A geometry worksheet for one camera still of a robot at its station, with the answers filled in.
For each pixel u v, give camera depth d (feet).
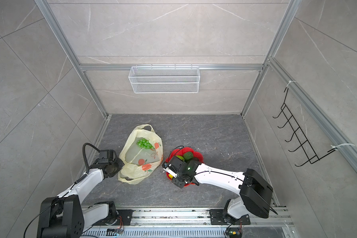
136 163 3.04
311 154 2.01
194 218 2.44
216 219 2.40
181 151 3.06
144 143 3.21
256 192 1.31
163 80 3.31
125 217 2.40
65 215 1.34
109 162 2.25
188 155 2.96
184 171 1.97
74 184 1.56
